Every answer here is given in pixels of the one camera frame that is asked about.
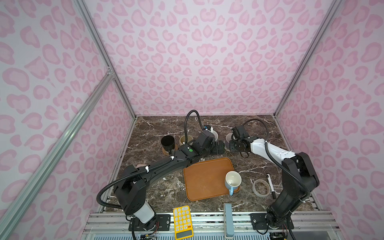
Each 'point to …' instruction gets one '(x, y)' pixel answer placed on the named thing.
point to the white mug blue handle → (233, 179)
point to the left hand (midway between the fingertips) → (220, 143)
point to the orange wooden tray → (206, 179)
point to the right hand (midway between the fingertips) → (234, 144)
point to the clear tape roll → (259, 195)
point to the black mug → (168, 143)
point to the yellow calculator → (183, 223)
